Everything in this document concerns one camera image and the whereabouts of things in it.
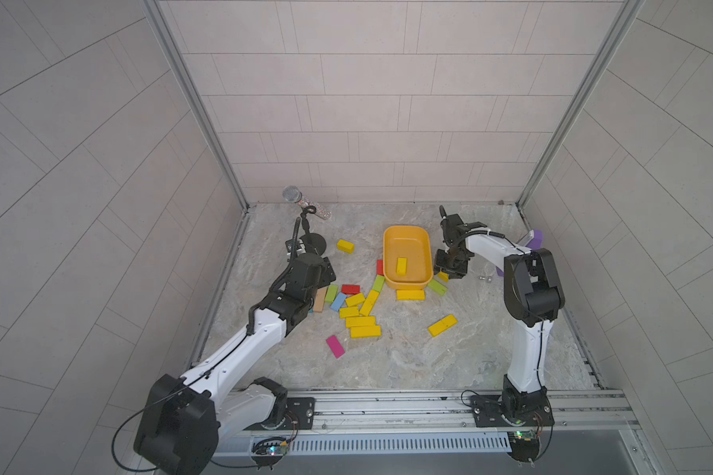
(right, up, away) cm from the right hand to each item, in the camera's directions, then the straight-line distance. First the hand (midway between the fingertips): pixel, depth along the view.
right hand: (438, 269), depth 99 cm
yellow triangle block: (0, -1, -5) cm, 6 cm away
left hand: (-37, +5, -15) cm, 40 cm away
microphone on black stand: (-45, +23, -17) cm, 53 cm away
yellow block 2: (-2, -14, -14) cm, 20 cm away
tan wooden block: (-39, -8, -9) cm, 41 cm away
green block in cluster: (-35, -7, -7) cm, 37 cm away
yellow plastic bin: (-8, +9, +4) cm, 13 cm away
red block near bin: (-20, +1, -2) cm, 20 cm away
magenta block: (-33, -19, -16) cm, 41 cm away
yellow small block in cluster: (-28, -8, -9) cm, 30 cm away
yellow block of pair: (-27, -14, -12) cm, 33 cm away
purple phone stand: (+25, +9, -14) cm, 30 cm away
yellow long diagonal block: (-23, -9, -9) cm, 27 cm away
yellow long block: (-13, +1, -2) cm, 13 cm away
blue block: (-33, -9, -10) cm, 35 cm away
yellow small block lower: (-29, -11, -12) cm, 34 cm away
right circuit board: (+13, -37, -30) cm, 49 cm away
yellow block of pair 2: (-24, -16, -14) cm, 32 cm away
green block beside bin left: (-20, -4, -5) cm, 21 cm away
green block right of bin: (-1, -5, -5) cm, 7 cm away
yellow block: (-31, +8, +3) cm, 32 cm away
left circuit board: (-46, -36, -33) cm, 67 cm away
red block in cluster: (-29, -5, -6) cm, 30 cm away
